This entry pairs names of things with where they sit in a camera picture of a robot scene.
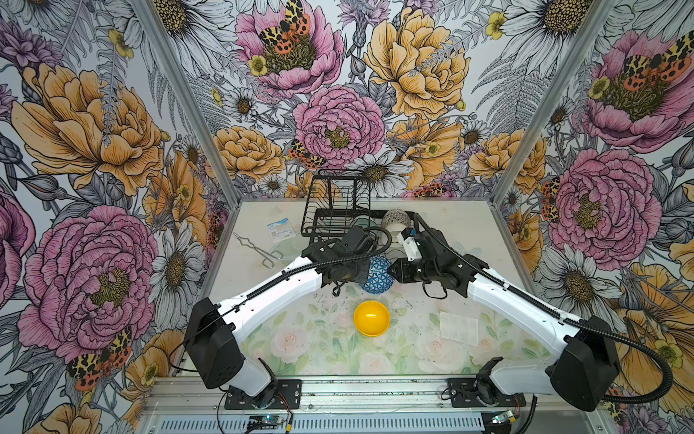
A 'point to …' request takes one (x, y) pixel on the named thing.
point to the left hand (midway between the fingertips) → (355, 276)
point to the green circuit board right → (501, 417)
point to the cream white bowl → (396, 250)
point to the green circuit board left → (265, 422)
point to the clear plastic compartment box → (460, 328)
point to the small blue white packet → (281, 230)
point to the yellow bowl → (371, 318)
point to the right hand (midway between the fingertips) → (393, 278)
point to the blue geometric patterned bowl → (379, 279)
